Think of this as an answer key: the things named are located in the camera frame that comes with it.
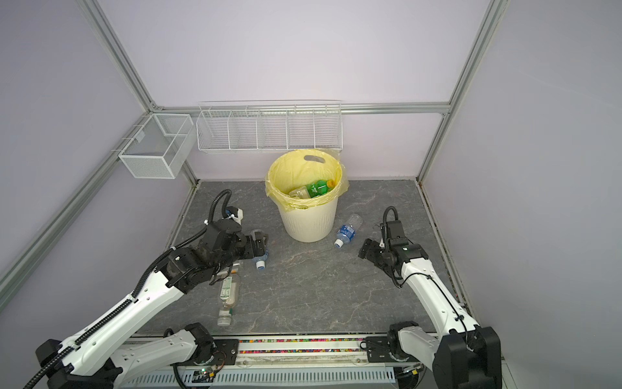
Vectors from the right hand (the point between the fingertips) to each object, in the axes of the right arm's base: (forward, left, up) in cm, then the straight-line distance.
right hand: (370, 256), depth 83 cm
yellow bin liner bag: (+32, +27, +13) cm, 44 cm away
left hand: (-2, +37, +14) cm, 40 cm away
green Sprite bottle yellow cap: (+27, +18, +7) cm, 33 cm away
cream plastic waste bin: (+10, +21, +5) cm, 24 cm away
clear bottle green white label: (+19, +24, +12) cm, 33 cm away
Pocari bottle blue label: (+1, +40, -5) cm, 41 cm away
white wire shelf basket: (+48, +38, +22) cm, 65 cm away
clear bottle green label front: (-12, +48, -4) cm, 50 cm away
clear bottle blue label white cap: (+13, +7, -5) cm, 15 cm away
